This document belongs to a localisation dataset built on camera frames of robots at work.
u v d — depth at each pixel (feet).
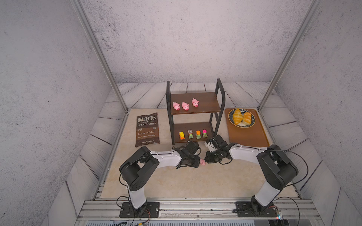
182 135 3.16
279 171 1.53
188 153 2.36
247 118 3.53
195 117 3.76
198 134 3.19
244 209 2.38
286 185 1.62
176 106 2.45
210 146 2.71
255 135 3.46
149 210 2.38
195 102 2.51
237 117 3.54
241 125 3.55
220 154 2.28
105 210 2.44
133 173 1.57
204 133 3.23
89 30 2.55
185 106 2.46
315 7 2.30
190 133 3.20
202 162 2.90
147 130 3.45
